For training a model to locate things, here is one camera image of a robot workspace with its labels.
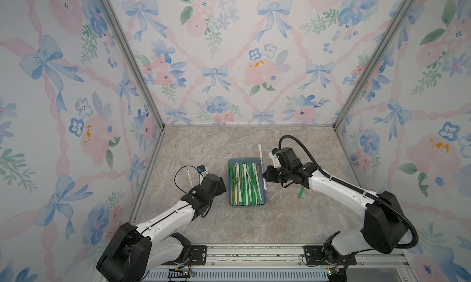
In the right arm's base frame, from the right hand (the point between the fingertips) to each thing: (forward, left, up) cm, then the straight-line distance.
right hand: (263, 174), depth 84 cm
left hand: (-1, +22, -4) cm, 22 cm away
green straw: (+8, +15, -10) cm, 19 cm away
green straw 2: (-3, -20, -13) cm, 24 cm away
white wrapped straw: (+5, +38, -12) cm, 40 cm away
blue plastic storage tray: (0, +8, -10) cm, 13 cm away
